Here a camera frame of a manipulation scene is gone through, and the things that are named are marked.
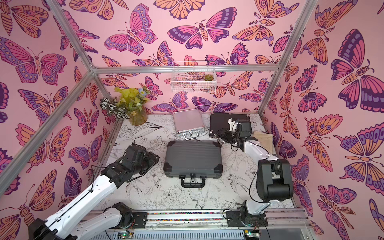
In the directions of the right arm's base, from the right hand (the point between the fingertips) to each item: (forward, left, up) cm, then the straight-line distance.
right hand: (218, 132), depth 90 cm
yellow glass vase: (+22, +58, -11) cm, 63 cm away
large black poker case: (-17, +15, -7) cm, 24 cm away
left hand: (-18, +32, +1) cm, 37 cm away
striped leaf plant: (+15, +71, +9) cm, 73 cm away
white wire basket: (+34, +20, +16) cm, 43 cm away
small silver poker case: (+21, +20, -16) cm, 33 cm away
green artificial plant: (+19, +55, +9) cm, 59 cm away
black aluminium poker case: (+18, -3, -10) cm, 21 cm away
